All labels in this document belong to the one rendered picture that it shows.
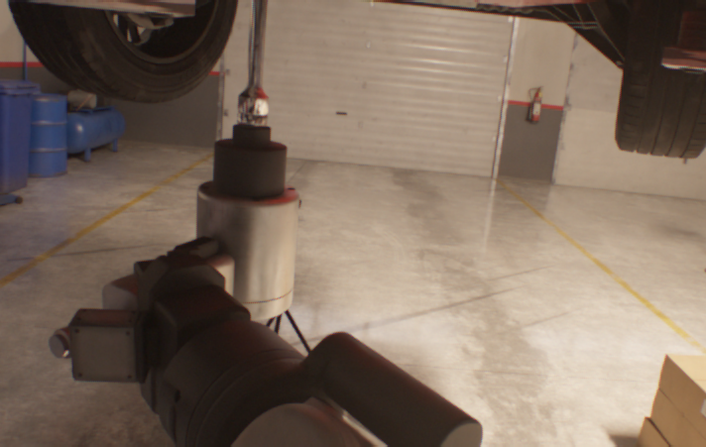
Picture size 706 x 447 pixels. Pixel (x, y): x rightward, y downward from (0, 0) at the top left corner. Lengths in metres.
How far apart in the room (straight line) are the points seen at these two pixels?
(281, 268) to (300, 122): 8.61
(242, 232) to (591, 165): 9.45
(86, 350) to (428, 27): 8.85
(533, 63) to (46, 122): 6.63
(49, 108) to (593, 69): 7.45
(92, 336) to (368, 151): 8.80
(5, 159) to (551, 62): 7.29
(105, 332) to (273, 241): 0.19
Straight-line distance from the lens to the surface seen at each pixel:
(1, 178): 6.31
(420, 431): 0.27
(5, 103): 6.15
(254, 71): 0.53
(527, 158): 9.45
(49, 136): 7.05
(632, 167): 10.13
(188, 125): 9.39
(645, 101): 1.69
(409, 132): 9.13
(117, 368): 0.40
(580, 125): 9.72
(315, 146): 9.15
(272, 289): 0.54
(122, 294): 0.45
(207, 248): 0.50
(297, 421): 0.26
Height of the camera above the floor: 1.42
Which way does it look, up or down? 15 degrees down
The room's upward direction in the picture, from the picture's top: 6 degrees clockwise
